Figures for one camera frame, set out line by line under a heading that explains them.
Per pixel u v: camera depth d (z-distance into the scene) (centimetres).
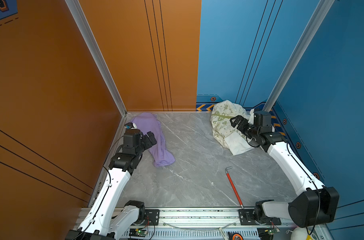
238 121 72
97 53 85
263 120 59
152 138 68
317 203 38
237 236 66
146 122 109
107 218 42
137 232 71
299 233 64
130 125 66
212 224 73
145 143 68
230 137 97
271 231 69
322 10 70
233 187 83
